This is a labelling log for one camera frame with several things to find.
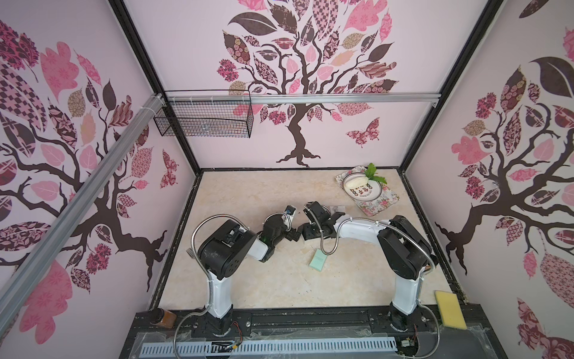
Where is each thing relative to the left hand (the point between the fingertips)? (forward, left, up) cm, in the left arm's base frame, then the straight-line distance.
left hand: (295, 221), depth 97 cm
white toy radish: (+27, -39, +1) cm, 48 cm away
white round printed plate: (+18, -38, -1) cm, 43 cm away
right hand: (-4, -5, 0) cm, 6 cm away
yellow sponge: (-35, -53, -1) cm, 64 cm away
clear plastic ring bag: (+7, -20, -1) cm, 21 cm away
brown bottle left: (-38, +43, +6) cm, 58 cm away
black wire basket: (+35, +39, +33) cm, 62 cm away
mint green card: (-18, -9, +1) cm, 20 cm away
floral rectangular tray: (+14, -45, -1) cm, 47 cm away
